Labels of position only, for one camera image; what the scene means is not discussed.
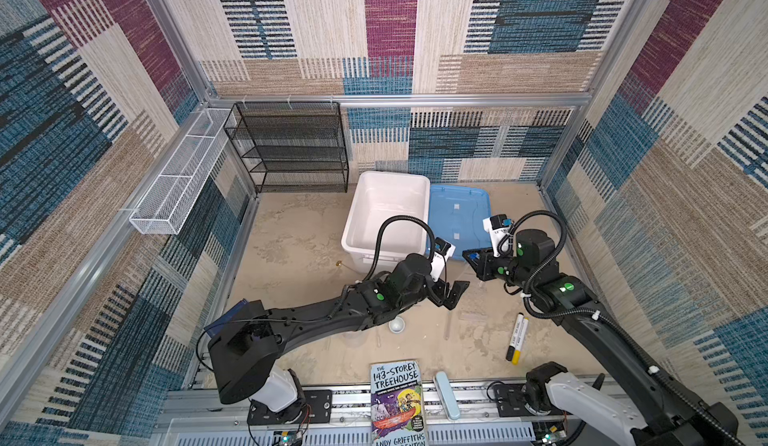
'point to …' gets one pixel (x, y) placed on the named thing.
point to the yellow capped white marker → (517, 352)
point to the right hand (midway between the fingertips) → (466, 258)
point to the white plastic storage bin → (374, 197)
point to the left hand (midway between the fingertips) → (457, 271)
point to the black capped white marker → (514, 340)
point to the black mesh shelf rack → (292, 146)
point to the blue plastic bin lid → (456, 215)
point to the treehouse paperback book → (397, 412)
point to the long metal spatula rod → (339, 263)
